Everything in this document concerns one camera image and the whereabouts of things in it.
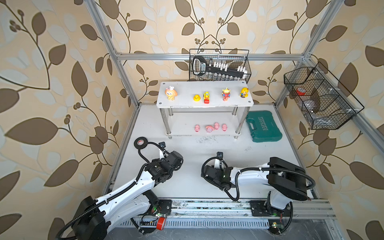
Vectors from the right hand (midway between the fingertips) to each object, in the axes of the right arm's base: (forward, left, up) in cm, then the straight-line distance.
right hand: (212, 168), depth 88 cm
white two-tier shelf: (+18, +4, +34) cm, 38 cm away
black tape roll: (+19, +50, +2) cm, 53 cm away
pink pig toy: (+23, +8, +9) cm, 26 cm away
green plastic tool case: (+26, -37, +5) cm, 46 cm away
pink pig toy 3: (+24, -10, +9) cm, 27 cm away
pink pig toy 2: (+25, -5, +10) cm, 27 cm away
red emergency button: (-26, +26, +5) cm, 38 cm away
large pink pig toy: (+22, +1, +11) cm, 24 cm away
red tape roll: (+28, -49, +34) cm, 66 cm away
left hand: (+3, +25, +10) cm, 27 cm away
